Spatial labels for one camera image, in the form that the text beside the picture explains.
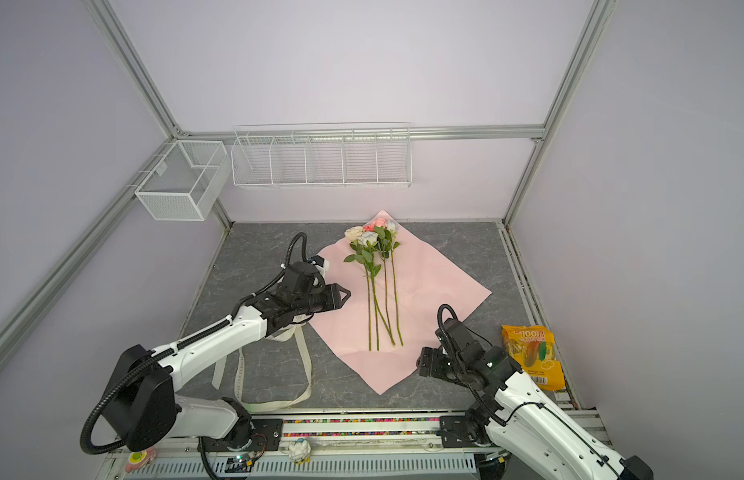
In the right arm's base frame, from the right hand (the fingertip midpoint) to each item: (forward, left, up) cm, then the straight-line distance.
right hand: (431, 366), depth 77 cm
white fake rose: (+53, +10, -2) cm, 54 cm away
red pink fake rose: (+52, +18, -1) cm, 55 cm away
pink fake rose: (+53, +14, 0) cm, 55 cm away
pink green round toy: (-20, +68, -1) cm, 71 cm away
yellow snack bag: (+5, -29, -1) cm, 29 cm away
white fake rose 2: (+45, +18, +1) cm, 48 cm away
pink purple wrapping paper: (+26, +5, -7) cm, 27 cm away
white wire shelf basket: (+67, +34, +21) cm, 78 cm away
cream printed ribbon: (+12, +39, -7) cm, 42 cm away
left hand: (+16, +23, +8) cm, 29 cm away
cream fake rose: (+50, +24, -3) cm, 56 cm away
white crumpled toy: (-18, +31, -1) cm, 36 cm away
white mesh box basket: (+54, +78, +19) cm, 97 cm away
